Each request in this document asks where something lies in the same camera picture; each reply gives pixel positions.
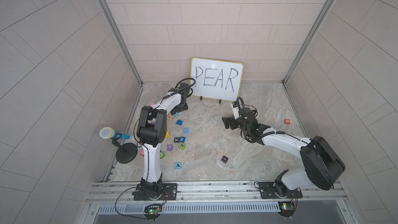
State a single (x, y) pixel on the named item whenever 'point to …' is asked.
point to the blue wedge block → (179, 122)
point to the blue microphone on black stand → (126, 152)
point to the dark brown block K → (176, 140)
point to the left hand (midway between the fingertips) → (181, 107)
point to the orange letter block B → (287, 121)
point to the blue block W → (182, 139)
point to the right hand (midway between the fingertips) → (228, 115)
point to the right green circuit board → (287, 209)
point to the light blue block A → (178, 165)
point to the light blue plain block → (185, 130)
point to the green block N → (182, 145)
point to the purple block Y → (170, 147)
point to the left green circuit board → (152, 211)
